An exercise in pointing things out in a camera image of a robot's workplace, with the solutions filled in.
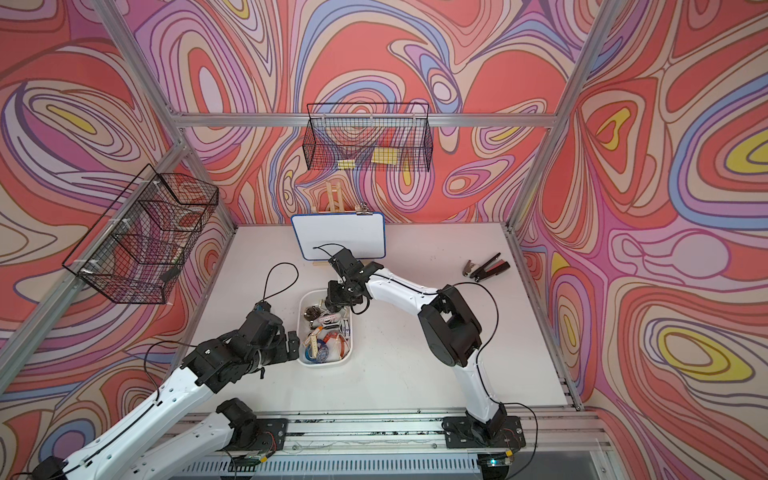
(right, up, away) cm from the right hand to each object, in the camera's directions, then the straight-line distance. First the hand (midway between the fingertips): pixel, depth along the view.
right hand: (334, 307), depth 90 cm
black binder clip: (+9, +30, 0) cm, 31 cm away
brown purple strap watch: (-7, -2, +2) cm, 8 cm away
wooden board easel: (+2, +31, +1) cm, 31 cm away
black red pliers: (+52, +11, +15) cm, 55 cm away
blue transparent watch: (-2, -11, -7) cm, 14 cm away
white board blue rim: (-5, +22, +7) cm, 24 cm away
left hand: (-9, -8, -13) cm, 18 cm away
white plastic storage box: (-3, -9, -1) cm, 10 cm away
